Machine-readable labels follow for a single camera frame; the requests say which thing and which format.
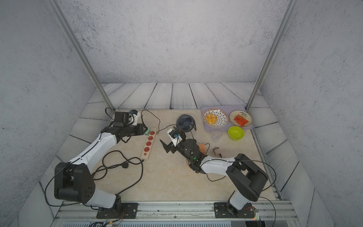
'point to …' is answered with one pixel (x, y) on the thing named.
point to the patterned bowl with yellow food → (215, 118)
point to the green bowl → (235, 133)
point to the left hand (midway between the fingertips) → (147, 127)
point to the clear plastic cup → (216, 135)
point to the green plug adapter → (147, 132)
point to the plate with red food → (240, 118)
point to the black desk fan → (185, 122)
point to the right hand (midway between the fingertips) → (168, 134)
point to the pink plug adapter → (216, 151)
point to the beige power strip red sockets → (148, 144)
